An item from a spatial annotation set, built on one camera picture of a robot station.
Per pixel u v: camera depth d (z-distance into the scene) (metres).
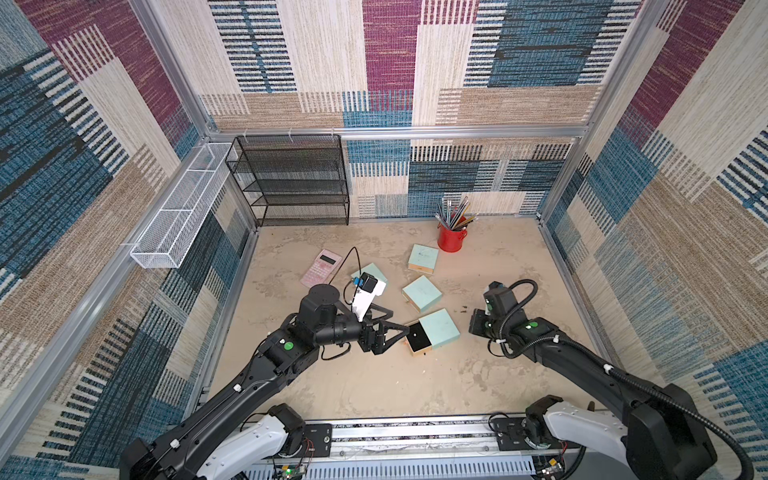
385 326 0.58
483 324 0.76
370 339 0.59
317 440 0.74
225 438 0.43
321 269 1.05
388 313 0.70
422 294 0.96
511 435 0.73
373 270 1.02
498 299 0.66
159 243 0.70
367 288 0.60
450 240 1.08
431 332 0.89
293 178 1.08
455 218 1.08
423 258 1.05
